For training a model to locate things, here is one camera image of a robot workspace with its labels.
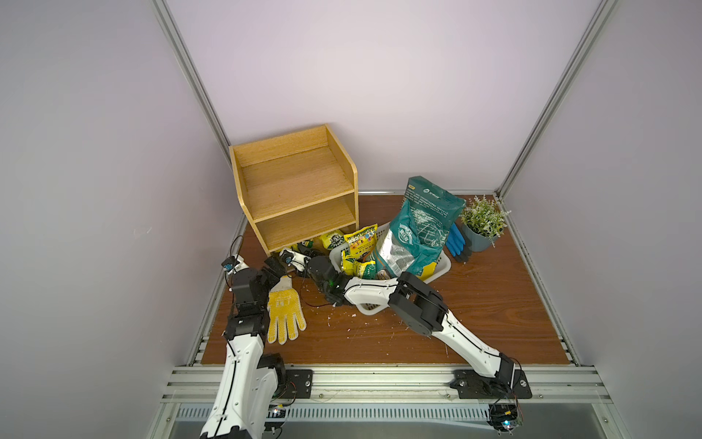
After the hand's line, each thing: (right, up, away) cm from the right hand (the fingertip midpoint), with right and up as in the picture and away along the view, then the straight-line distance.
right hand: (301, 241), depth 91 cm
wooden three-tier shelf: (+1, +17, -11) cm, 21 cm away
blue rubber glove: (+56, -1, +9) cm, 57 cm away
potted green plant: (+61, +6, -1) cm, 62 cm away
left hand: (-8, -5, -9) cm, 13 cm away
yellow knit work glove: (-4, -23, -4) cm, 24 cm away
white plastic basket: (+12, -4, -1) cm, 13 cm away
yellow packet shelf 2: (+17, -9, -2) cm, 20 cm away
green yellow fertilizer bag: (+36, +3, -15) cm, 39 cm away
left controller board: (-3, -46, -19) cm, 50 cm away
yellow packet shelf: (+21, 0, -1) cm, 21 cm away
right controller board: (+57, -43, -22) cm, 75 cm away
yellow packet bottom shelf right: (+10, 0, +8) cm, 13 cm away
